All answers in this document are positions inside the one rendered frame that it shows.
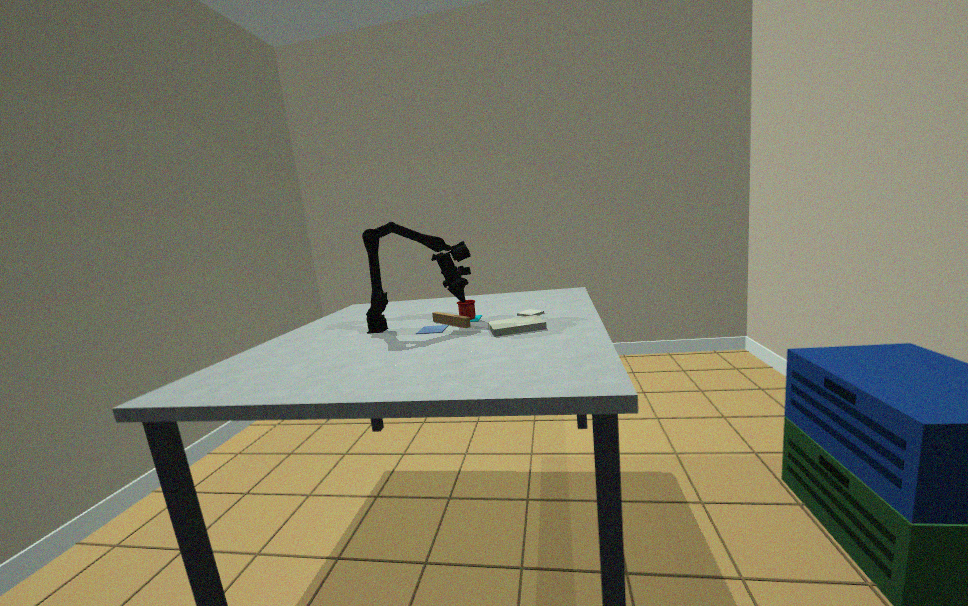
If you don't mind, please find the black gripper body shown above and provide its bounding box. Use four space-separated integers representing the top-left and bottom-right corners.
441 264 469 290

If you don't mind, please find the red cup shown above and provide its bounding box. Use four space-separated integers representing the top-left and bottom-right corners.
457 300 476 320

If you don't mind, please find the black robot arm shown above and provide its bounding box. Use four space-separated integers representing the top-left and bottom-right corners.
362 222 471 334

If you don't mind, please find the tan flat bar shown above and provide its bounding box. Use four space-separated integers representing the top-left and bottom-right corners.
432 312 471 328

